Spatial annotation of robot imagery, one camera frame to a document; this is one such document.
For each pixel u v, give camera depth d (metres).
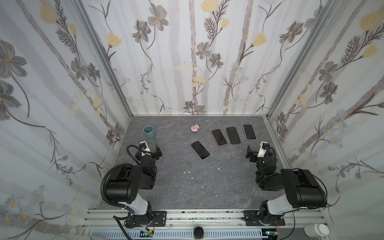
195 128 1.10
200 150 0.98
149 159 0.70
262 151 0.78
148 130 1.06
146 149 0.77
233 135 1.08
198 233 0.62
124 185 0.45
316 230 0.64
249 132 1.12
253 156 0.82
